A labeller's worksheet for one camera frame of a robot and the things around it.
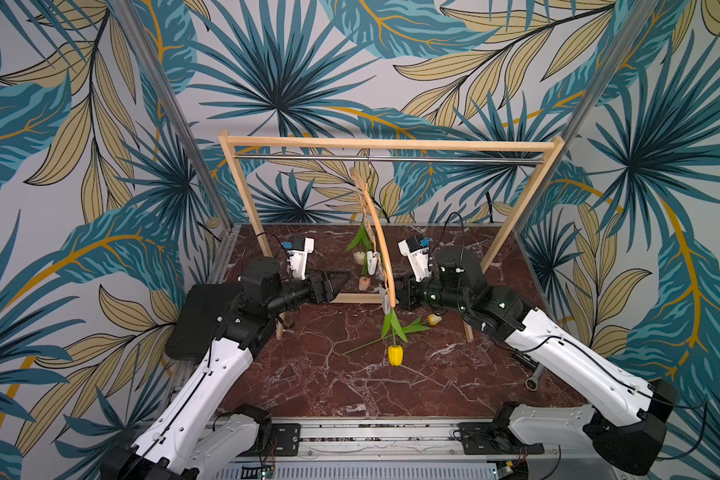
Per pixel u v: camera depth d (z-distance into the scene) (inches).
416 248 22.7
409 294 22.3
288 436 28.8
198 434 15.6
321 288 23.7
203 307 35.3
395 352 26.1
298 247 24.3
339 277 40.7
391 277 21.7
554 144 20.5
